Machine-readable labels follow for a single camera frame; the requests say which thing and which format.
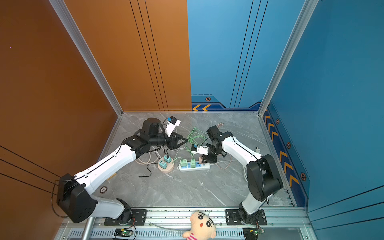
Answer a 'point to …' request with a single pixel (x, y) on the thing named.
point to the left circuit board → (123, 232)
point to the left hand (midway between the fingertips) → (184, 137)
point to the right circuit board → (252, 233)
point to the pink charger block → (200, 159)
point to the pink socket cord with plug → (149, 162)
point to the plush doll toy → (202, 227)
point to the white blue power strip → (198, 167)
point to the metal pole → (88, 228)
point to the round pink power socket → (170, 165)
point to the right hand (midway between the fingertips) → (203, 157)
